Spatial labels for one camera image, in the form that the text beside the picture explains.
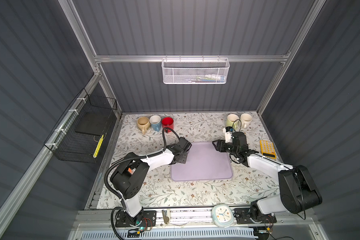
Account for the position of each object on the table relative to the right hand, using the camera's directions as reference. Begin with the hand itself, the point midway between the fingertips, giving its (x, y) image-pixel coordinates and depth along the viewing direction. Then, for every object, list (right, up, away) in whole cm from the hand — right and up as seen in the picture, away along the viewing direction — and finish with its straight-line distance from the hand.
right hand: (218, 142), depth 90 cm
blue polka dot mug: (-40, +12, +12) cm, 44 cm away
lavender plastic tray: (-9, -13, +4) cm, 16 cm away
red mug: (-32, +13, +18) cm, 39 cm away
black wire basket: (-73, +5, -18) cm, 76 cm away
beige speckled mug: (-50, +12, +14) cm, 53 cm away
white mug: (+24, +15, +17) cm, 33 cm away
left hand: (-23, -9, +3) cm, 25 cm away
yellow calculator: (+35, -5, +8) cm, 37 cm away
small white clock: (-2, -33, -18) cm, 38 cm away
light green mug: (+14, +14, +16) cm, 25 cm away
